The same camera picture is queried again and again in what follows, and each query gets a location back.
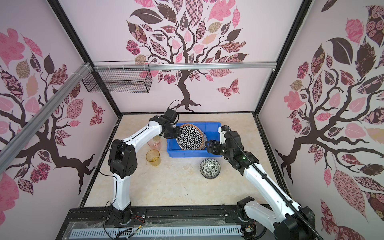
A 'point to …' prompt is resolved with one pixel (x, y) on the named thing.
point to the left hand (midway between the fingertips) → (178, 136)
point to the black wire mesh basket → (118, 80)
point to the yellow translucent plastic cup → (153, 156)
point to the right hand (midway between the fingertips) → (211, 141)
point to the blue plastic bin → (212, 131)
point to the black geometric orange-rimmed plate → (191, 138)
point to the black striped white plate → (205, 139)
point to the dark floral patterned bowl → (210, 168)
